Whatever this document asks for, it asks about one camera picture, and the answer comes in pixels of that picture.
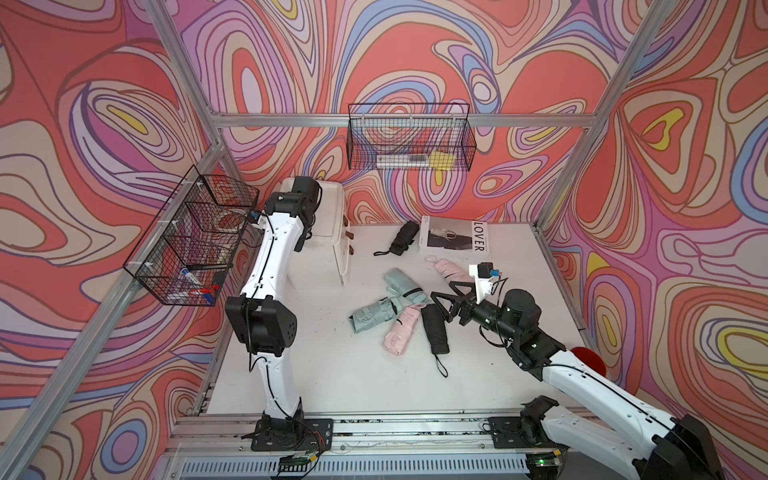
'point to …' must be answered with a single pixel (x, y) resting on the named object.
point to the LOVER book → (454, 234)
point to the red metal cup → (590, 359)
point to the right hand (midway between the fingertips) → (441, 297)
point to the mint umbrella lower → (373, 315)
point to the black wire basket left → (183, 255)
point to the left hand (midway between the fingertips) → (299, 234)
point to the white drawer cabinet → (323, 257)
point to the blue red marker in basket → (208, 292)
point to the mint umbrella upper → (403, 289)
